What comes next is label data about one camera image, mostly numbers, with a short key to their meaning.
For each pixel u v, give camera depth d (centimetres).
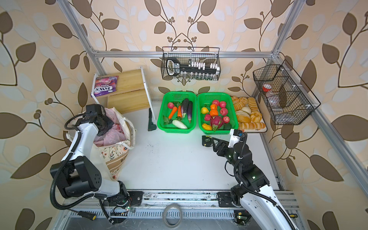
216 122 96
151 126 102
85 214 70
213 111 106
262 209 46
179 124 100
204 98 114
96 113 64
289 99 73
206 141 94
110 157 71
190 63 81
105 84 81
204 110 108
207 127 96
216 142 67
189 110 110
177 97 115
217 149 65
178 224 65
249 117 105
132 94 102
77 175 43
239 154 50
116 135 77
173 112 111
